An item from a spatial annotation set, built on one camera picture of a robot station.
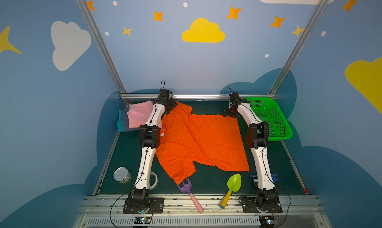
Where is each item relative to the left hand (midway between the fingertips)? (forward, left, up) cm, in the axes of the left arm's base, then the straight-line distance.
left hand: (175, 105), depth 114 cm
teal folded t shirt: (-18, +37, 0) cm, 42 cm away
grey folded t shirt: (-20, +31, +4) cm, 37 cm away
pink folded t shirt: (-14, +23, +5) cm, 28 cm away
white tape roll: (-59, +8, -3) cm, 59 cm away
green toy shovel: (-56, -37, -4) cm, 68 cm away
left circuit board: (-73, +9, -4) cm, 74 cm away
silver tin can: (-54, +24, +2) cm, 59 cm away
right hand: (-6, -42, -2) cm, 43 cm away
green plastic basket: (-1, -73, -3) cm, 73 cm away
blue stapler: (-53, -60, -2) cm, 80 cm away
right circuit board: (-73, -51, -5) cm, 89 cm away
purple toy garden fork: (-59, -11, -5) cm, 60 cm away
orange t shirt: (-27, -9, -5) cm, 29 cm away
